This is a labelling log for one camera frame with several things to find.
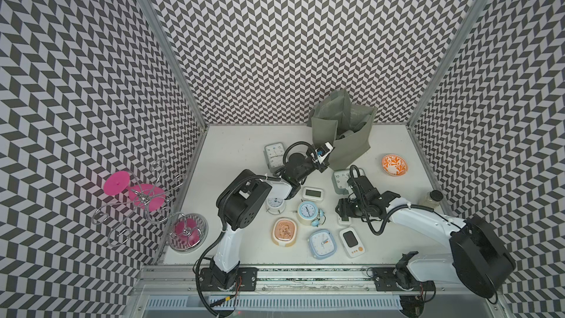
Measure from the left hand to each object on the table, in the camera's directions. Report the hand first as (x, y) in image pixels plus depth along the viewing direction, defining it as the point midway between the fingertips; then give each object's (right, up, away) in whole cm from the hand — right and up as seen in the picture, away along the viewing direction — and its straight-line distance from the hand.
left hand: (333, 146), depth 86 cm
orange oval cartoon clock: (-19, -32, -6) cm, 37 cm away
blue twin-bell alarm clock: (-10, -26, -2) cm, 28 cm away
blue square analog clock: (-5, -35, -9) cm, 36 cm away
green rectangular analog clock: (+4, -17, +6) cm, 18 cm away
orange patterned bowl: (+30, -9, +13) cm, 34 cm away
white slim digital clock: (+4, -29, -3) cm, 29 cm away
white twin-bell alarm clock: (-23, -23, -1) cm, 32 cm away
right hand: (+4, -27, 0) cm, 27 cm away
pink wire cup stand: (-56, -13, -27) cm, 63 cm away
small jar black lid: (+37, -20, -3) cm, 43 cm away
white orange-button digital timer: (+5, -35, -8) cm, 36 cm away
